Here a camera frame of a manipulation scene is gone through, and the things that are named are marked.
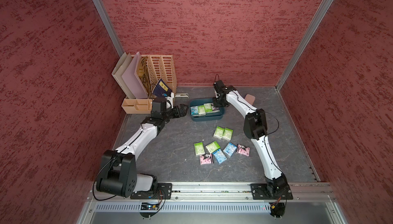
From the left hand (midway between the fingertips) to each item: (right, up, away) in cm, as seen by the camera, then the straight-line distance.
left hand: (182, 110), depth 86 cm
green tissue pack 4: (+10, -22, -1) cm, 24 cm away
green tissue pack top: (+12, -2, +17) cm, 20 cm away
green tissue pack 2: (+22, -15, +6) cm, 27 cm away
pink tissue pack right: (+35, -23, -1) cm, 42 cm away
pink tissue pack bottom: (+14, -27, -4) cm, 31 cm away
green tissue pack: (+16, +1, +17) cm, 24 cm away
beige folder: (-38, +23, +2) cm, 45 cm away
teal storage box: (+17, -6, +16) cm, 24 cm away
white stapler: (-3, +9, +25) cm, 27 cm away
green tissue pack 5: (+18, -22, +1) cm, 28 cm away
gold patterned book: (-28, +22, +16) cm, 40 cm away
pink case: (+48, +7, +26) cm, 55 cm away
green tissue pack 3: (+28, -15, +6) cm, 32 cm away
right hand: (+23, +2, +19) cm, 30 cm away
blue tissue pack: (+7, -2, +16) cm, 17 cm away
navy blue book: (-18, +14, +20) cm, 30 cm away
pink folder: (-32, +17, +6) cm, 36 cm away
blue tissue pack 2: (+28, -23, -1) cm, 36 cm away
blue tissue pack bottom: (+22, -26, -3) cm, 34 cm away
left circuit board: (-16, -46, -14) cm, 51 cm away
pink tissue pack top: (+22, -1, +17) cm, 27 cm away
